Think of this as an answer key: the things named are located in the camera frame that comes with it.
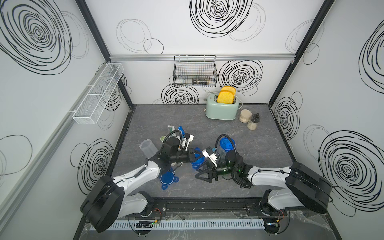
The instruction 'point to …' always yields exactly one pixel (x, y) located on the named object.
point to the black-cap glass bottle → (252, 124)
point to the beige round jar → (245, 116)
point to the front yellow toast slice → (225, 97)
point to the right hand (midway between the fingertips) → (197, 176)
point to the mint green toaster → (214, 111)
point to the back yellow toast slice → (230, 88)
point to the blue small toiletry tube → (182, 131)
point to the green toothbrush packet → (171, 128)
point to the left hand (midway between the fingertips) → (202, 156)
